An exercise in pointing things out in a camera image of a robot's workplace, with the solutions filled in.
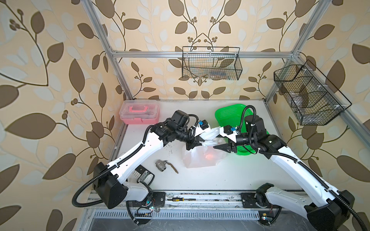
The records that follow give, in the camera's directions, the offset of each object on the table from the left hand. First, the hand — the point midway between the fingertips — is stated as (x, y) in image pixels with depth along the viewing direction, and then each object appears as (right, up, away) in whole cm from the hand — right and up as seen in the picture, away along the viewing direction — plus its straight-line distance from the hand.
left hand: (203, 140), depth 68 cm
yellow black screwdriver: (-11, -32, +6) cm, 34 cm away
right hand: (+5, 0, 0) cm, 5 cm away
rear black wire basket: (+14, +47, +28) cm, 57 cm away
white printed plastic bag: (+3, -11, +13) cm, 17 cm away
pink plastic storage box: (-42, +14, +30) cm, 54 cm away
